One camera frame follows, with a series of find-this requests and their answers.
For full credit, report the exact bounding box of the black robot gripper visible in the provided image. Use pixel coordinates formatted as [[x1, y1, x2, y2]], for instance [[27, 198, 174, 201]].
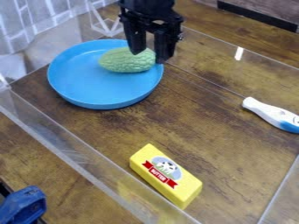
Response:
[[118, 0, 182, 64]]

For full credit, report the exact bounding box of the green bumpy toy gourd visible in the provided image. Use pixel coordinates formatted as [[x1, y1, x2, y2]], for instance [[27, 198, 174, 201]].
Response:
[[97, 47, 154, 73]]

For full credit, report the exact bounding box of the blue round plastic tray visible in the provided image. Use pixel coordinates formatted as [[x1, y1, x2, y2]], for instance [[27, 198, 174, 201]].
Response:
[[46, 39, 164, 110]]

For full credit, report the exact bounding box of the dark baseboard strip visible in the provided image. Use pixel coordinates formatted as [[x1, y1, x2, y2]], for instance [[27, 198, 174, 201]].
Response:
[[217, 0, 299, 33]]

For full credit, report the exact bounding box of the yellow toy butter block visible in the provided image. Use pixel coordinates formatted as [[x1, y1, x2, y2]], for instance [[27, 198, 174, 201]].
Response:
[[129, 143, 202, 209]]

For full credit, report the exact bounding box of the clear acrylic enclosure wall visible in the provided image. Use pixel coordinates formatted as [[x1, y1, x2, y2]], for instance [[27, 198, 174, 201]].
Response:
[[0, 0, 299, 224]]

